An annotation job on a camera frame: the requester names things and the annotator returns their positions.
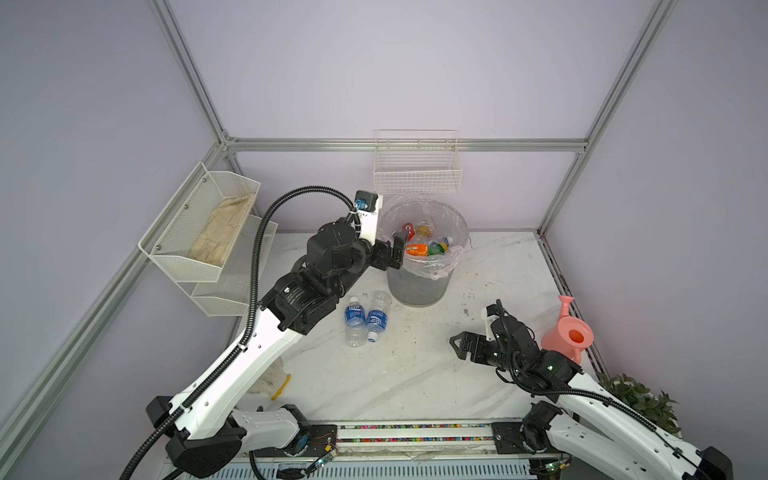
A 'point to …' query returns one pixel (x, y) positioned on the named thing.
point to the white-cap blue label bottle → (355, 328)
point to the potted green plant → (657, 408)
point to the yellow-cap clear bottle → (421, 246)
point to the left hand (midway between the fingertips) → (383, 228)
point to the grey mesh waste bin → (435, 271)
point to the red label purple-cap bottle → (410, 230)
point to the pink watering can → (568, 334)
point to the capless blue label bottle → (377, 314)
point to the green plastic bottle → (439, 247)
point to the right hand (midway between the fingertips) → (460, 342)
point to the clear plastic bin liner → (403, 209)
